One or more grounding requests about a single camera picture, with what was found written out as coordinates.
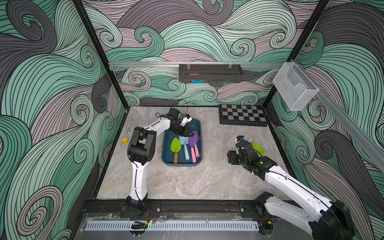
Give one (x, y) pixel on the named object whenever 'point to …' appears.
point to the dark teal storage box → (180, 151)
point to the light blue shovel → (184, 140)
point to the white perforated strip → (173, 225)
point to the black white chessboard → (242, 114)
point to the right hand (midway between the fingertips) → (234, 154)
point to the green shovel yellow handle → (258, 149)
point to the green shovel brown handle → (175, 147)
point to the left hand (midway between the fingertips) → (191, 133)
